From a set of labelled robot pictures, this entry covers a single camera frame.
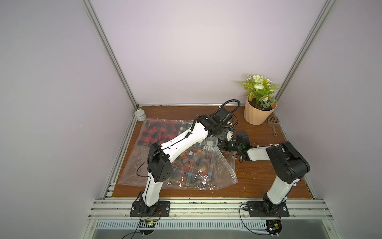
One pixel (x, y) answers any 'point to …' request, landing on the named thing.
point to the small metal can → (141, 115)
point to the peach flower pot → (258, 111)
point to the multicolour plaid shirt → (193, 169)
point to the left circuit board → (147, 223)
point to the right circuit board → (273, 226)
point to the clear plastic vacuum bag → (134, 168)
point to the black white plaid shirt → (210, 143)
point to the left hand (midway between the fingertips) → (224, 131)
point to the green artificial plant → (260, 89)
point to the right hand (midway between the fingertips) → (214, 138)
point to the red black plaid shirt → (158, 131)
